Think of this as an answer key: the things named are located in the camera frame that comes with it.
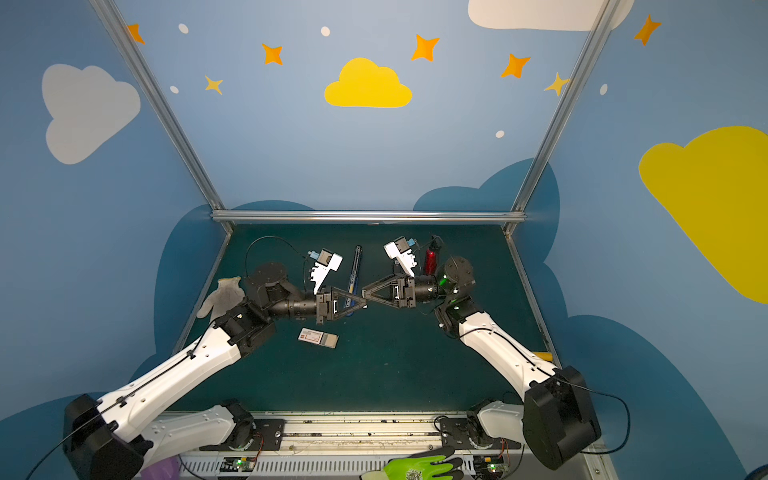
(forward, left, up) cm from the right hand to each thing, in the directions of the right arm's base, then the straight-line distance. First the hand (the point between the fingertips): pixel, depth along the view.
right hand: (369, 295), depth 62 cm
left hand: (-2, +1, -1) cm, 3 cm away
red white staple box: (+5, +21, -33) cm, 39 cm away
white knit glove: (+18, +52, -33) cm, 64 cm away
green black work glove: (-26, -13, -33) cm, 44 cm away
